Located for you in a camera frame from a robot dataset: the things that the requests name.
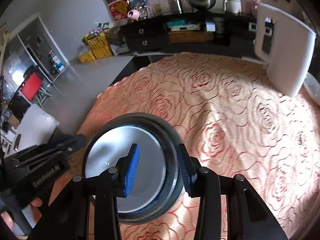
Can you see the small white bowl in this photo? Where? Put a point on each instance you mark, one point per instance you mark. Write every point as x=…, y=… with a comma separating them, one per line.
x=139, y=158

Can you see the person's left hand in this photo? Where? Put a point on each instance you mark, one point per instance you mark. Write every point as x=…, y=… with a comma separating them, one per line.
x=36, y=214

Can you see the yellow plastic crates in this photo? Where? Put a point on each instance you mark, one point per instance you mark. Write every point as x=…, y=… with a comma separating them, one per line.
x=97, y=47

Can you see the red gift box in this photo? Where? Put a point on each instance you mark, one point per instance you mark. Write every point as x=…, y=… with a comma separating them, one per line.
x=119, y=9

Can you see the white oval plate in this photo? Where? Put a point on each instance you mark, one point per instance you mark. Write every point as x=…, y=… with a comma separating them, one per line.
x=312, y=87

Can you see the steel bowl on sideboard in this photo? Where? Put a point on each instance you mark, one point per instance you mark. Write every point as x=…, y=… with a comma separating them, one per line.
x=202, y=5

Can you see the red folding chair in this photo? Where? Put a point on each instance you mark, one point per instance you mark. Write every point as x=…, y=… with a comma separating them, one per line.
x=31, y=86

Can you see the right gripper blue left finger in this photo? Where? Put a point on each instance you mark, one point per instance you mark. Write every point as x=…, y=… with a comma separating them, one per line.
x=127, y=167

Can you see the blue patterned ceramic bowl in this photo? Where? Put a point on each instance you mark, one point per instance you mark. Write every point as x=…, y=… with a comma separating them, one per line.
x=173, y=185

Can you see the rose patterned tablecloth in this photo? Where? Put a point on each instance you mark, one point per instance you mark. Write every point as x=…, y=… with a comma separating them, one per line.
x=230, y=117

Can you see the black sideboard cabinet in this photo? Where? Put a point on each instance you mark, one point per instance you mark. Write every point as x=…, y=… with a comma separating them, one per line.
x=201, y=32

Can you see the white cushioned chair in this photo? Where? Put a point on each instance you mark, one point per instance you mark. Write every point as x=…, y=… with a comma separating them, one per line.
x=35, y=128

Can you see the pink round speaker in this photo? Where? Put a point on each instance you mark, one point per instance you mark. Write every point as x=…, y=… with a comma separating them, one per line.
x=133, y=14

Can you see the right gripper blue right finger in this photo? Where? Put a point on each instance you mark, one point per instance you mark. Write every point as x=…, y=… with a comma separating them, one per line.
x=189, y=167

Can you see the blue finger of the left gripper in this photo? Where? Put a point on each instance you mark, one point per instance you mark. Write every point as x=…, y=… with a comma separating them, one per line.
x=75, y=139

